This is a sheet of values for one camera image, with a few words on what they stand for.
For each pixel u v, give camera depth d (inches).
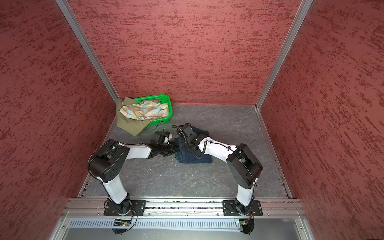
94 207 29.9
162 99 46.1
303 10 28.6
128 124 37.9
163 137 31.7
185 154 34.1
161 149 31.9
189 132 27.7
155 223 30.5
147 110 44.7
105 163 19.4
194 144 25.5
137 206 29.4
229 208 29.2
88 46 33.7
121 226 28.6
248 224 27.8
